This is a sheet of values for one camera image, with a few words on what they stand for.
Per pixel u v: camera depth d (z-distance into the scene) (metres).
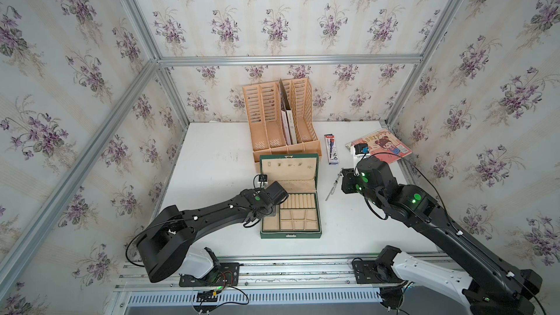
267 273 0.75
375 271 0.66
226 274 0.73
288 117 0.86
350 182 0.60
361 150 0.59
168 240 0.42
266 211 0.61
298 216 0.82
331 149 1.07
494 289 0.38
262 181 0.76
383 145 1.11
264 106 1.15
